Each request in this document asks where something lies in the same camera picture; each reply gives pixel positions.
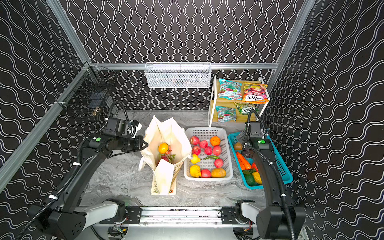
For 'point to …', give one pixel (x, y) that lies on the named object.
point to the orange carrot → (243, 163)
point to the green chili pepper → (211, 157)
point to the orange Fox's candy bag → (255, 92)
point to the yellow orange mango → (218, 172)
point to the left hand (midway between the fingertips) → (150, 144)
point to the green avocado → (249, 177)
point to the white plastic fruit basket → (204, 134)
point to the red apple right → (216, 150)
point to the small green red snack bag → (225, 114)
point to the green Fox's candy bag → (245, 108)
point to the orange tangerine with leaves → (164, 149)
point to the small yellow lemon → (196, 159)
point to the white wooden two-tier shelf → (237, 101)
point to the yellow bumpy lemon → (195, 171)
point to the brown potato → (238, 146)
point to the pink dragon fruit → (165, 157)
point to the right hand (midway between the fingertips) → (249, 141)
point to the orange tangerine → (215, 141)
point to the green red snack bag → (230, 90)
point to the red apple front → (206, 173)
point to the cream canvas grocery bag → (168, 131)
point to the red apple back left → (194, 140)
